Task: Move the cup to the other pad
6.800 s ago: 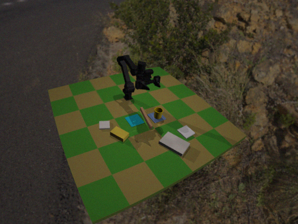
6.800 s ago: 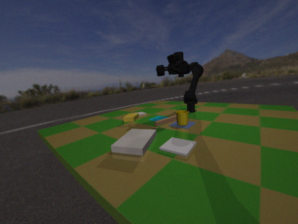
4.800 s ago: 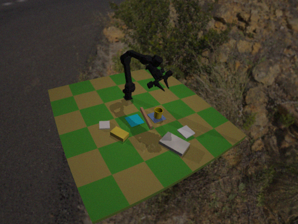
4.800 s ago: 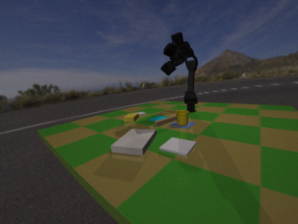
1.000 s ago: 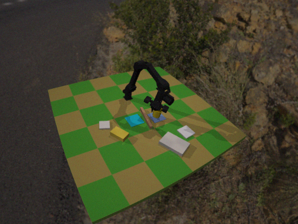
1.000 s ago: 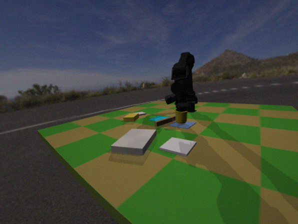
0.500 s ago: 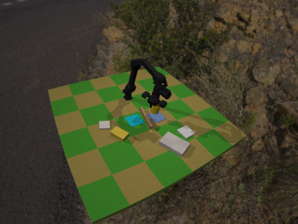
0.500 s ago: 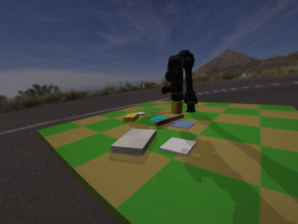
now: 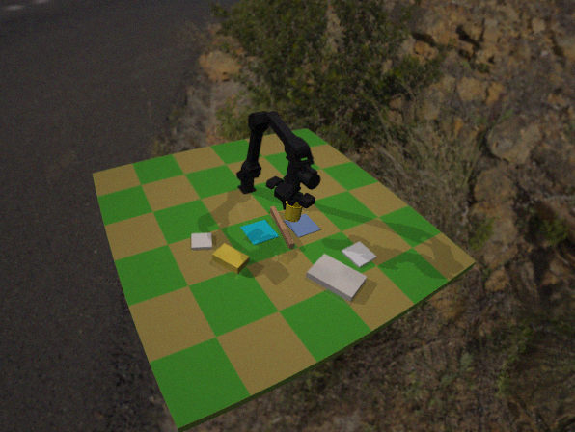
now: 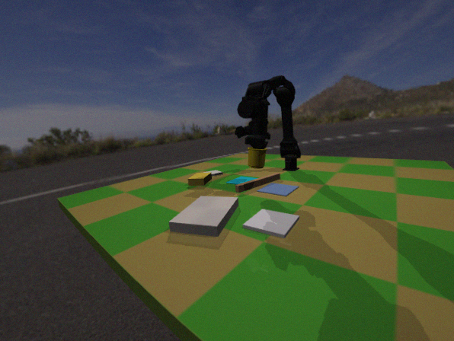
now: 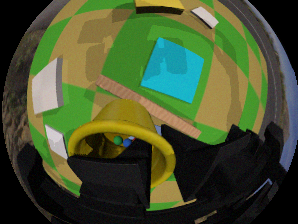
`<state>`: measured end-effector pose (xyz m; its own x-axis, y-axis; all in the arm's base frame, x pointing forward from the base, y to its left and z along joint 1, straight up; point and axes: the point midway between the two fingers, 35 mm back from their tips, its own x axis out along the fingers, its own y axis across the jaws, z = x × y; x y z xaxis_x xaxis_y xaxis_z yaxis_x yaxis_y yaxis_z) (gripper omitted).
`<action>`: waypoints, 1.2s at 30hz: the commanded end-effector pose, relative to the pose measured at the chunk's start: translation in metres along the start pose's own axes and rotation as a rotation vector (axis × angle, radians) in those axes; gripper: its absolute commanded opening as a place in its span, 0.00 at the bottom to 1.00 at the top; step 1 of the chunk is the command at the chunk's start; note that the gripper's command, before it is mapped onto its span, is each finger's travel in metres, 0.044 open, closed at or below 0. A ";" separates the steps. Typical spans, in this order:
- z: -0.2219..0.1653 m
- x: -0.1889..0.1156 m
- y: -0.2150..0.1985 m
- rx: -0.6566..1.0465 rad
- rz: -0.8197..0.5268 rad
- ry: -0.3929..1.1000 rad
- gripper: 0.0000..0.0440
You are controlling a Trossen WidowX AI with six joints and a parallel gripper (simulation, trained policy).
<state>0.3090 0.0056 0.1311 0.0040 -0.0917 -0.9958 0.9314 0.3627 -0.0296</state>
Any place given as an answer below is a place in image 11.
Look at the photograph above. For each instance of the yellow cup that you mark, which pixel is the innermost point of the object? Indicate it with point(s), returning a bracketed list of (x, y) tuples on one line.
[(123, 118)]

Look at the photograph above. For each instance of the tan flat bar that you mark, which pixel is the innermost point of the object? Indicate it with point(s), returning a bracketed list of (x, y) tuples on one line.
[(155, 109)]

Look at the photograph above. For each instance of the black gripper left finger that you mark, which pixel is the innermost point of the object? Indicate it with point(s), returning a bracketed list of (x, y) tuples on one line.
[(131, 169)]

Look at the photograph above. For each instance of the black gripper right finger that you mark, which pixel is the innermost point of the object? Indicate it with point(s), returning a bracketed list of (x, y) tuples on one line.
[(196, 161)]

